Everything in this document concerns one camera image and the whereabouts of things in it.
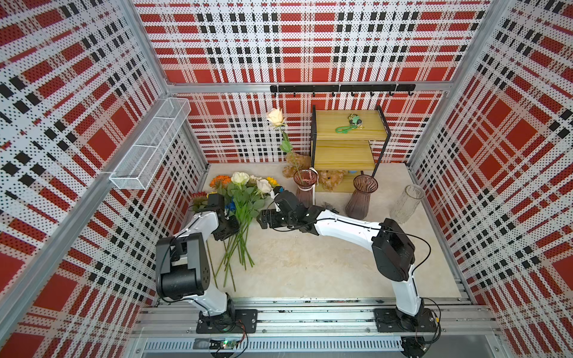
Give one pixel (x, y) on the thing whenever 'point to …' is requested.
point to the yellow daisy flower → (273, 182)
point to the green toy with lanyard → (354, 121)
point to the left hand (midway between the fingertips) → (238, 230)
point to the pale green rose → (242, 198)
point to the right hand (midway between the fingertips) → (268, 217)
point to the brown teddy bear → (328, 180)
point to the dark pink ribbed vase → (358, 203)
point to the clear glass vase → (406, 203)
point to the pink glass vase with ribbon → (305, 180)
